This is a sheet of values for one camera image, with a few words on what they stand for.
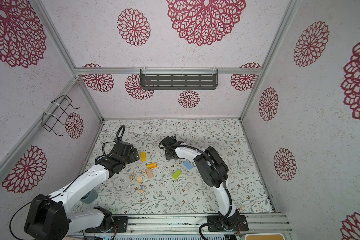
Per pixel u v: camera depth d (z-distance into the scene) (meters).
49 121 0.73
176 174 0.92
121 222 0.74
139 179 0.88
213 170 0.54
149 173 0.90
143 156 0.99
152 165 0.95
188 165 0.95
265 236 0.66
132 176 0.90
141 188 0.85
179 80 1.00
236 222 0.65
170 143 0.79
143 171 0.91
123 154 0.65
